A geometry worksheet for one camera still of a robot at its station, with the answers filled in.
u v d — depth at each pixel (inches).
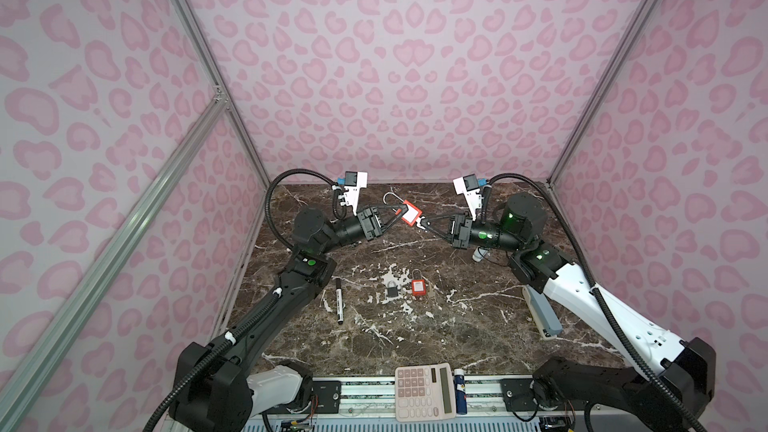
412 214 24.3
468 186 23.1
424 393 28.3
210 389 15.3
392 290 35.6
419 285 35.6
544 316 31.6
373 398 29.4
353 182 23.6
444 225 23.8
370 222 23.0
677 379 14.6
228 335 16.5
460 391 28.6
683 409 13.9
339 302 34.7
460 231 22.2
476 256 38.2
